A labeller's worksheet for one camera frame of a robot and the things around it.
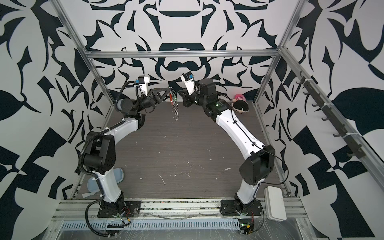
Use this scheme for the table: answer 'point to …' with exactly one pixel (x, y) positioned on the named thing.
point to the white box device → (274, 203)
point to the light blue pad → (92, 186)
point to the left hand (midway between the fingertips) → (170, 87)
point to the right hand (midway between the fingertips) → (180, 90)
